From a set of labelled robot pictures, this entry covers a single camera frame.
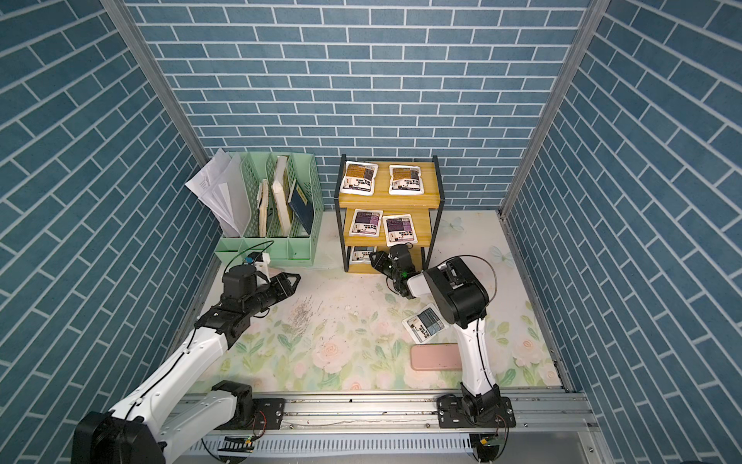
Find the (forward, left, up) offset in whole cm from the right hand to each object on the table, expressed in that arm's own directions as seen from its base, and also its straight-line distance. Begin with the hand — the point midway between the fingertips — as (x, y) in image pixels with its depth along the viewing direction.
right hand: (372, 256), depth 103 cm
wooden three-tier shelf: (-5, -4, +31) cm, 31 cm away
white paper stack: (+5, +47, +26) cm, 54 cm away
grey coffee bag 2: (-23, -19, -3) cm, 30 cm away
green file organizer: (+1, +28, -1) cm, 28 cm away
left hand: (-19, +17, +13) cm, 29 cm away
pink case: (-31, -23, -7) cm, 39 cm away
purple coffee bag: (0, -9, +15) cm, 17 cm away
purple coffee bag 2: (+3, +2, +15) cm, 15 cm away
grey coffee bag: (+2, +4, -1) cm, 5 cm away
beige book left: (+5, +37, +18) cm, 41 cm away
